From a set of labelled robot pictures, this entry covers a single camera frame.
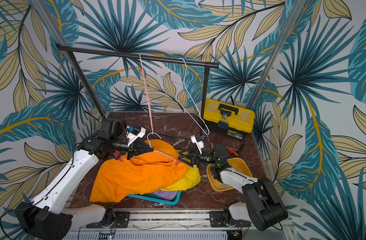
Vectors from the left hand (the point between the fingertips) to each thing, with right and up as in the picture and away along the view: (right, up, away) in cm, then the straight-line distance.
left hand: (151, 151), depth 65 cm
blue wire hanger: (+3, 0, 0) cm, 3 cm away
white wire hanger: (+12, +41, +38) cm, 57 cm away
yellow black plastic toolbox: (+42, +15, +27) cm, 52 cm away
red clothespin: (+12, -6, +5) cm, 14 cm away
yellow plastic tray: (+45, -11, +22) cm, 51 cm away
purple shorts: (+7, -24, +12) cm, 28 cm away
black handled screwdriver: (+54, -2, +35) cm, 65 cm away
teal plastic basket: (-3, -27, +15) cm, 31 cm away
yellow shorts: (+17, -17, +12) cm, 27 cm away
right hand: (+12, -4, +7) cm, 15 cm away
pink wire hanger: (-14, +34, +45) cm, 58 cm away
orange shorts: (-16, -13, +4) cm, 21 cm away
